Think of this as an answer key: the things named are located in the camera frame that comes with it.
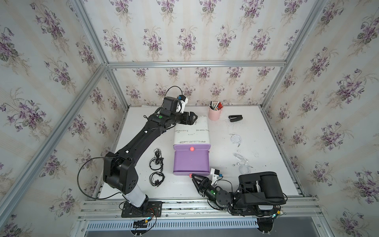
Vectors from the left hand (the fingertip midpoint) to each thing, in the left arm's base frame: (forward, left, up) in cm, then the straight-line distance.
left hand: (192, 118), depth 81 cm
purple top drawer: (-16, +1, -4) cm, 16 cm away
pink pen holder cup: (+19, -17, -18) cm, 31 cm away
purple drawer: (-19, -2, -16) cm, 25 cm away
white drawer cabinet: (-8, -3, -2) cm, 9 cm away
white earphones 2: (-20, -32, -23) cm, 44 cm away
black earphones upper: (-16, +22, -23) cm, 36 cm away
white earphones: (+1, -31, -23) cm, 39 cm away
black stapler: (+19, -34, -21) cm, 45 cm away
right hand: (-29, 0, -14) cm, 32 cm away
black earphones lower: (-27, +20, -24) cm, 41 cm away
